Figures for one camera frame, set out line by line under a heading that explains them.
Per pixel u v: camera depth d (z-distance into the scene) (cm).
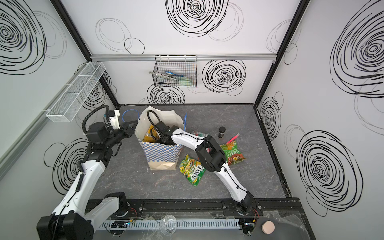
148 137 85
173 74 91
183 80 87
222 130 94
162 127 77
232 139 99
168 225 67
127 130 66
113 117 66
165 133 72
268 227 68
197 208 75
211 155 57
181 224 64
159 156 77
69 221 38
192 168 84
